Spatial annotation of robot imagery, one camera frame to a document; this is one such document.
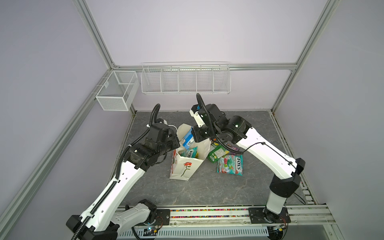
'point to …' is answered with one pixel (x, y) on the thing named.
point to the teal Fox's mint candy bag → (191, 153)
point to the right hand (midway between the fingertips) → (191, 133)
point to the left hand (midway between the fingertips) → (179, 140)
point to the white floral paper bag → (183, 168)
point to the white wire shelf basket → (210, 77)
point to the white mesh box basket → (118, 90)
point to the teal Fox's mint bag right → (231, 164)
